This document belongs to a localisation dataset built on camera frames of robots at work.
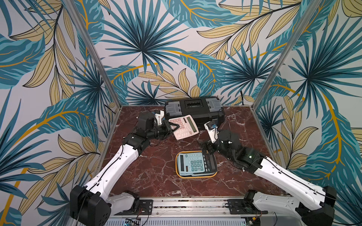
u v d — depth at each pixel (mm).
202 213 733
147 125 571
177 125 713
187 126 748
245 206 663
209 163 835
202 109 931
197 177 815
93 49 838
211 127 585
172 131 655
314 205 394
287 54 860
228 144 488
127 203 606
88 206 370
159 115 689
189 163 799
